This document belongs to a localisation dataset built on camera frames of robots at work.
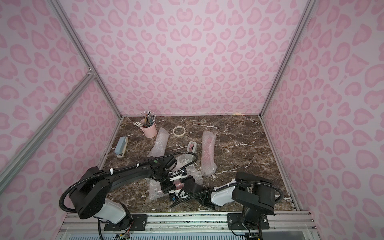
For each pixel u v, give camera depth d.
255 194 0.45
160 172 0.65
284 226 0.72
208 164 0.86
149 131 1.03
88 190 0.45
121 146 0.97
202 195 0.64
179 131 1.10
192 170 0.89
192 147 0.96
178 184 0.80
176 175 0.71
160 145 0.95
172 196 0.70
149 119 1.01
